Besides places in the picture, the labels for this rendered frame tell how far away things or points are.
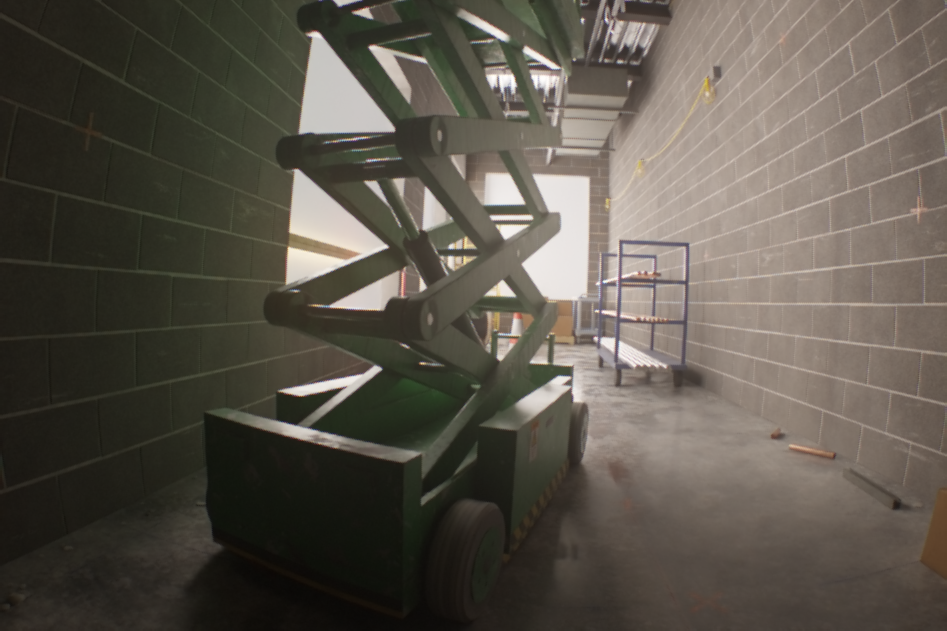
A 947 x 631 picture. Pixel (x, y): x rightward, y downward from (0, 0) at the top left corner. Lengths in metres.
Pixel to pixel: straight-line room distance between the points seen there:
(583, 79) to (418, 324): 6.28
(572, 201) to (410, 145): 10.12
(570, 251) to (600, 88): 4.84
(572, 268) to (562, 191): 1.68
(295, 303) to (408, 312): 0.35
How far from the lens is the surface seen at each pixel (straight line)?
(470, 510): 1.20
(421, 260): 1.62
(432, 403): 2.45
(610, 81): 7.25
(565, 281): 11.05
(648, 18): 6.78
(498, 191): 11.26
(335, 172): 1.49
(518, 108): 9.97
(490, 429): 1.36
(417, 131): 1.20
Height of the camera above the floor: 0.78
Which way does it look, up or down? 2 degrees up
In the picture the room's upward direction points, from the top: 2 degrees clockwise
